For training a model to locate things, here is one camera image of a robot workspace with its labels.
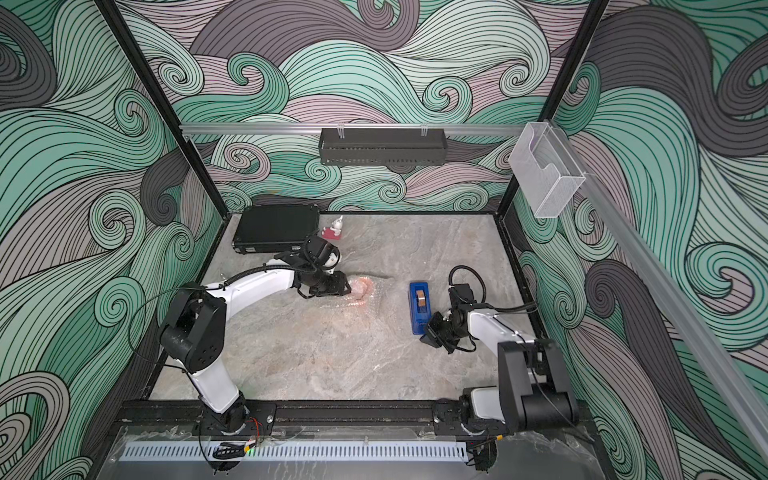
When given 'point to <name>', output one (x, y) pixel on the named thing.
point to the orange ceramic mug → (361, 287)
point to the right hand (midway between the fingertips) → (419, 338)
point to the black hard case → (275, 228)
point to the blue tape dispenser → (420, 307)
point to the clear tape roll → (421, 298)
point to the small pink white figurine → (333, 232)
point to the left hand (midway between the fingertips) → (346, 288)
